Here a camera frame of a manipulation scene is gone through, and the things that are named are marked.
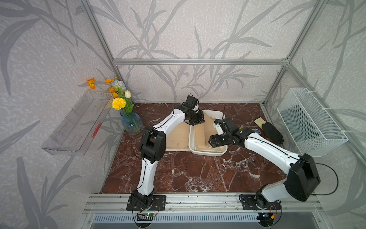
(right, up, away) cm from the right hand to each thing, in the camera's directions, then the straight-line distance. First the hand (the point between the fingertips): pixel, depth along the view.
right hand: (213, 139), depth 84 cm
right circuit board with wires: (+25, -38, -13) cm, 47 cm away
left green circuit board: (-36, -37, -13) cm, 53 cm away
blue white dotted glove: (+35, +3, +18) cm, 39 cm away
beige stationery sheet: (-1, +12, +18) cm, 21 cm away
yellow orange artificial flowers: (-52, +23, -6) cm, 57 cm away
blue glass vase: (-53, +10, +9) cm, 55 cm away
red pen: (-57, +8, -19) cm, 61 cm away
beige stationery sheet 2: (-22, 0, +7) cm, 23 cm away
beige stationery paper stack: (-6, +3, +6) cm, 9 cm away
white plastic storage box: (+7, +15, +24) cm, 29 cm away
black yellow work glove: (+43, +4, +17) cm, 46 cm away
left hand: (-4, +11, +7) cm, 14 cm away
